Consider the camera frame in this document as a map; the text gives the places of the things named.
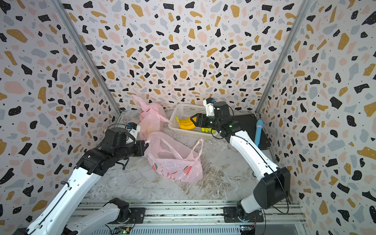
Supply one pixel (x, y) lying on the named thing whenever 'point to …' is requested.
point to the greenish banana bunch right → (208, 129)
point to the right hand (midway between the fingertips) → (195, 118)
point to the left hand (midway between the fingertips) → (150, 144)
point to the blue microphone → (259, 127)
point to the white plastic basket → (187, 110)
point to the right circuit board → (245, 229)
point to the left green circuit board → (122, 230)
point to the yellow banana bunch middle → (186, 124)
